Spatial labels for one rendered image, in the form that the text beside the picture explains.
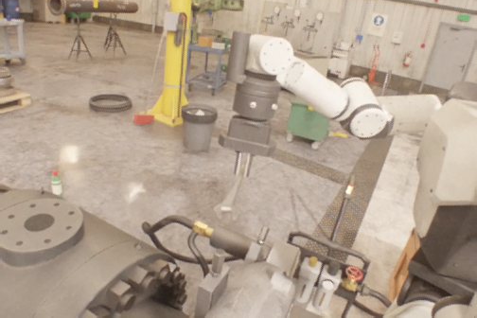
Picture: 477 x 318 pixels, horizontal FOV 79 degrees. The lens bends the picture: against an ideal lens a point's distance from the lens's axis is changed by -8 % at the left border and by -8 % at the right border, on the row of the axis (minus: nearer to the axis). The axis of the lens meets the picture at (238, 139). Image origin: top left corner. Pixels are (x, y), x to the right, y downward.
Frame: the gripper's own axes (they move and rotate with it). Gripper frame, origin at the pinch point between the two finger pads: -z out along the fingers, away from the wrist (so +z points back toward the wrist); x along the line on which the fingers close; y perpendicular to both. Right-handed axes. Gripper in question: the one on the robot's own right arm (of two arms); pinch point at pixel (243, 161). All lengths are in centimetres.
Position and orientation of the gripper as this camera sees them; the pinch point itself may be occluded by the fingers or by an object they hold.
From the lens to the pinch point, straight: 67.3
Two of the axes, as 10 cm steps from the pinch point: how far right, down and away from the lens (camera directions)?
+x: -9.7, -2.1, 1.0
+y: -1.6, 2.9, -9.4
